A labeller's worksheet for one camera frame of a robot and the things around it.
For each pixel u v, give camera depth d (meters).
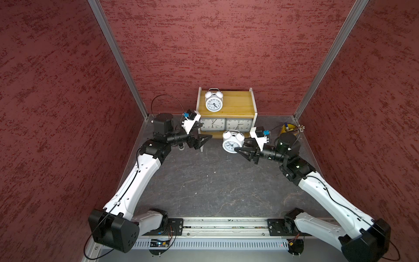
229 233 0.74
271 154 0.59
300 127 0.92
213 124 0.88
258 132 0.56
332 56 0.88
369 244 0.37
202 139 0.62
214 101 0.73
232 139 0.62
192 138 0.61
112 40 0.81
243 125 0.87
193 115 0.59
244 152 0.63
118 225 0.37
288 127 1.02
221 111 0.77
